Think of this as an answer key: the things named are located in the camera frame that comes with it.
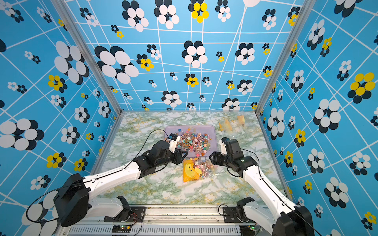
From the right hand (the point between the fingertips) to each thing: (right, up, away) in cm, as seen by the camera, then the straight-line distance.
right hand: (216, 156), depth 82 cm
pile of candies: (-15, +7, +17) cm, 24 cm away
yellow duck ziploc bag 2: (-12, -8, +3) cm, 14 cm away
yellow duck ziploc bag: (+11, +17, +26) cm, 33 cm away
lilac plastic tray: (+1, +14, +26) cm, 30 cm away
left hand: (-16, +4, -3) cm, 17 cm away
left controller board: (-49, -34, -10) cm, 60 cm away
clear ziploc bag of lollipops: (+23, +23, +29) cm, 44 cm away
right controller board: (+13, -32, -12) cm, 37 cm away
